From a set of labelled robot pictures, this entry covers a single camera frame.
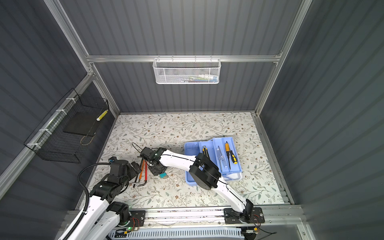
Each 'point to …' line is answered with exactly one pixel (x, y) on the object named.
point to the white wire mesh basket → (187, 71)
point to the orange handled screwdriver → (227, 148)
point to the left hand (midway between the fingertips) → (132, 169)
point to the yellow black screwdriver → (233, 157)
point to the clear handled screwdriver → (220, 156)
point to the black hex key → (137, 175)
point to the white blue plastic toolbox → (223, 153)
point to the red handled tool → (145, 172)
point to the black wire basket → (66, 133)
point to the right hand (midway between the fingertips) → (158, 171)
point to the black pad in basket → (84, 123)
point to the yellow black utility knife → (205, 151)
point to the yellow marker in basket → (101, 115)
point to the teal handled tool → (162, 175)
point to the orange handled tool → (141, 172)
